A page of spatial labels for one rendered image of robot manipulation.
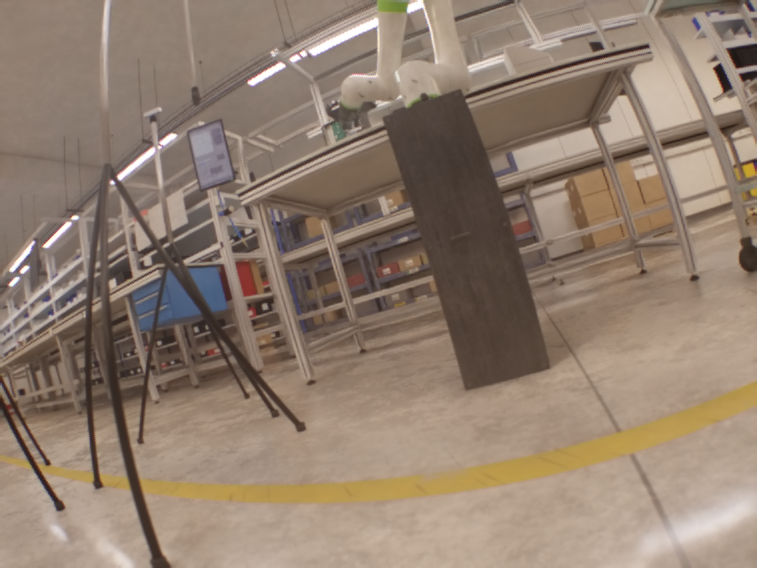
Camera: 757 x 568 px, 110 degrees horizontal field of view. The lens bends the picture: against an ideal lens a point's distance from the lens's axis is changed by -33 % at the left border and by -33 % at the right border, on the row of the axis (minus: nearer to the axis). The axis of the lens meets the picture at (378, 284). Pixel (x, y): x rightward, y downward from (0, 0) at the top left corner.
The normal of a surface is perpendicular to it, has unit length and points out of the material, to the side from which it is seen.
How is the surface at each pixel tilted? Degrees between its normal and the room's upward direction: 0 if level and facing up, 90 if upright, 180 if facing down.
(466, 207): 90
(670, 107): 90
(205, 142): 101
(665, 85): 90
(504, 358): 90
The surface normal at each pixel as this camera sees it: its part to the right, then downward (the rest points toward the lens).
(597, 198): -0.31, 0.07
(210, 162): 0.14, 0.13
